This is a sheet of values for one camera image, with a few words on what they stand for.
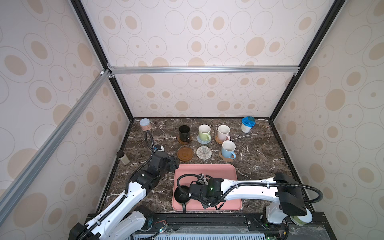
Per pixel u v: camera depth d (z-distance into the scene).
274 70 0.94
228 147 0.95
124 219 0.56
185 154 0.99
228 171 0.92
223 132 0.99
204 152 1.00
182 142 1.05
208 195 0.54
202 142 1.06
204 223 0.75
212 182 0.55
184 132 0.99
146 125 1.09
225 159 0.96
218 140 1.06
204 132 0.99
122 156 0.88
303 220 0.70
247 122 1.05
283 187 0.48
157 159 0.58
